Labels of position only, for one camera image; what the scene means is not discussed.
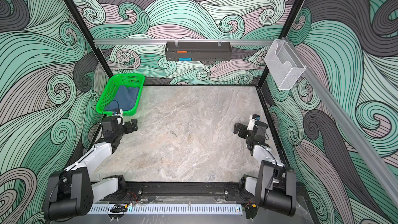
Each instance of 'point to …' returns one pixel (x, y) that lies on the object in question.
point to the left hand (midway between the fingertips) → (128, 120)
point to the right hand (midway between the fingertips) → (244, 127)
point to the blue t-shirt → (125, 99)
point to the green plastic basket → (129, 80)
